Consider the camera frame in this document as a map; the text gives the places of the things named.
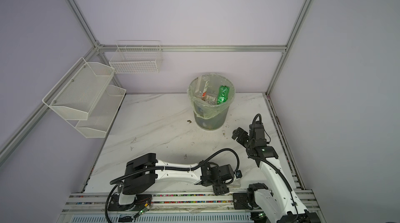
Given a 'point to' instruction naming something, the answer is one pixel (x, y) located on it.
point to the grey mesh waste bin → (218, 123)
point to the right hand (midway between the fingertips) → (236, 135)
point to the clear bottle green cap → (236, 184)
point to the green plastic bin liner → (211, 95)
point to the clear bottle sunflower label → (201, 86)
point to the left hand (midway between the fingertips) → (223, 182)
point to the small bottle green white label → (211, 100)
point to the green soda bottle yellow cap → (223, 94)
